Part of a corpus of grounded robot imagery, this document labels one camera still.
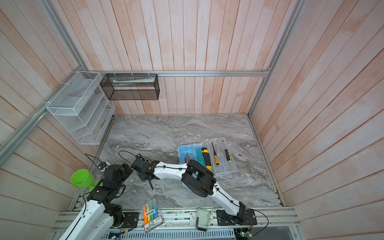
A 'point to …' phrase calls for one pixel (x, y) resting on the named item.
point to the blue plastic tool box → (225, 168)
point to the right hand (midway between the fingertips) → (144, 173)
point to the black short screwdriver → (228, 156)
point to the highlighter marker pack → (151, 219)
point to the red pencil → (186, 159)
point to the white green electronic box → (202, 220)
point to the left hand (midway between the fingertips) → (124, 172)
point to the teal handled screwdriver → (200, 157)
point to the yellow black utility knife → (206, 157)
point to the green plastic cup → (83, 178)
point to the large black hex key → (150, 182)
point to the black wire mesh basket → (131, 86)
